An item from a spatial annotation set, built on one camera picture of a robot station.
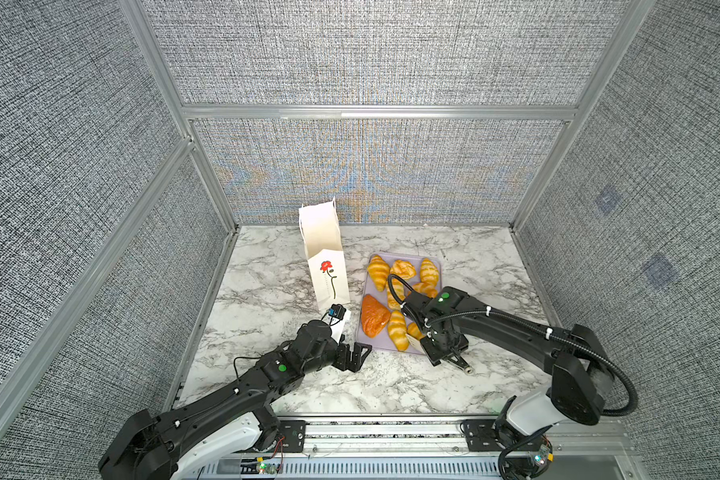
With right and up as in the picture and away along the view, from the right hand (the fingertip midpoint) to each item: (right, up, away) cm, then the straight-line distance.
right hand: (441, 354), depth 80 cm
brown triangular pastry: (-17, +8, +11) cm, 22 cm away
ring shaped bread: (+1, +16, +20) cm, 26 cm away
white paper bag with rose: (-33, +33, +9) cm, 48 cm away
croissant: (-15, +21, +23) cm, 35 cm away
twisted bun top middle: (-7, +22, +22) cm, 31 cm away
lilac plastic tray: (-15, 0, +11) cm, 19 cm away
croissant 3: (-11, +4, +8) cm, 14 cm away
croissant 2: (+2, +20, +21) cm, 29 cm away
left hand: (-22, +3, -2) cm, 22 cm away
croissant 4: (-6, +4, +7) cm, 10 cm away
